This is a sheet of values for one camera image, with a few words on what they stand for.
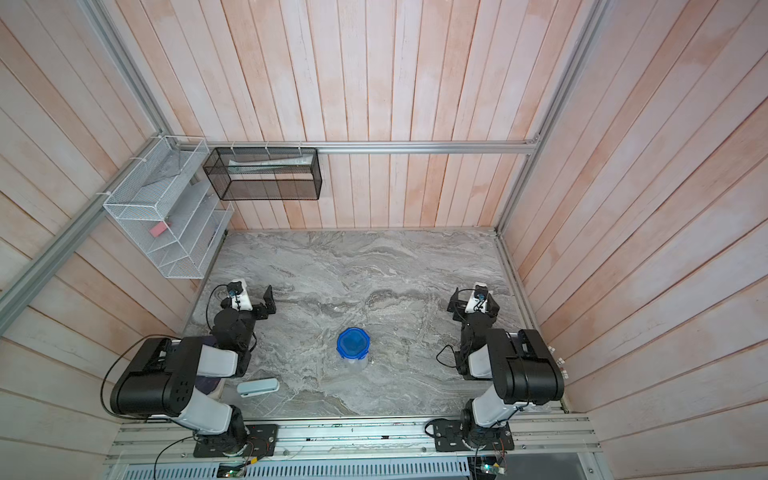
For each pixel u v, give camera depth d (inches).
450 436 28.8
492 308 32.1
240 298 30.1
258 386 30.9
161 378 18.0
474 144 38.0
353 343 29.9
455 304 33.4
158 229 32.2
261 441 29.0
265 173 41.0
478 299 29.8
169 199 30.7
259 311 32.2
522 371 17.8
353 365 31.5
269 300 34.0
